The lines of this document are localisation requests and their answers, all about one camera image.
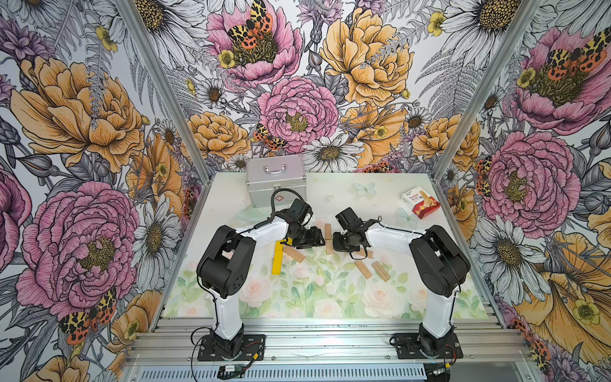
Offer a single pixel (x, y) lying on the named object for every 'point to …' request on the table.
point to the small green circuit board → (231, 368)
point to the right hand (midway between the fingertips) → (336, 251)
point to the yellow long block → (289, 241)
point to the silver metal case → (266, 174)
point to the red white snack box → (418, 201)
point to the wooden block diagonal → (364, 270)
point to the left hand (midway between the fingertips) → (316, 249)
